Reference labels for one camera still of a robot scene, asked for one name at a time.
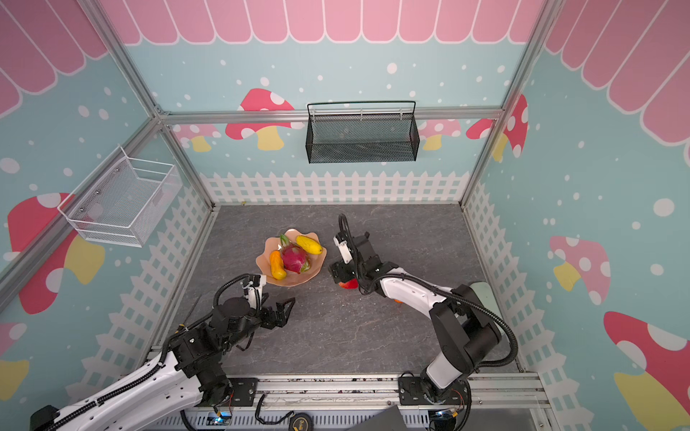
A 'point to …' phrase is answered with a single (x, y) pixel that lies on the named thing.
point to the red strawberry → (352, 284)
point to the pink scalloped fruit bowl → (293, 278)
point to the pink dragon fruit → (295, 257)
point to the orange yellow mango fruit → (277, 265)
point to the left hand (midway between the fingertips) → (281, 303)
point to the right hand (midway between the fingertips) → (338, 262)
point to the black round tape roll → (301, 421)
